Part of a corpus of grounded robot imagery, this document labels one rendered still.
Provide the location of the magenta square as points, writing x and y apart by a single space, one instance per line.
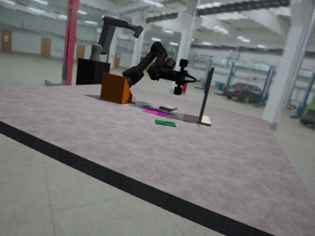
156 112

